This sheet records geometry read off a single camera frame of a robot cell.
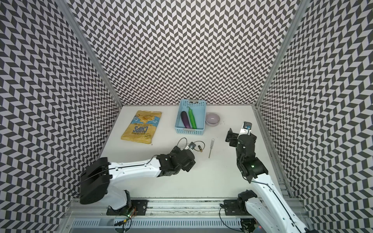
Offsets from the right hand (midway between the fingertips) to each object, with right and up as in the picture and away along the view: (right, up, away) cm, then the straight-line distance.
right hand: (239, 133), depth 76 cm
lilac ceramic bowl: (-10, +7, +32) cm, 34 cm away
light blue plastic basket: (-20, +17, +39) cm, 47 cm away
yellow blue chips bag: (-60, +2, +25) cm, 66 cm away
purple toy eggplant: (-30, +7, +32) cm, 44 cm away
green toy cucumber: (-26, +8, +32) cm, 42 cm away
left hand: (-30, -13, +6) cm, 33 cm away
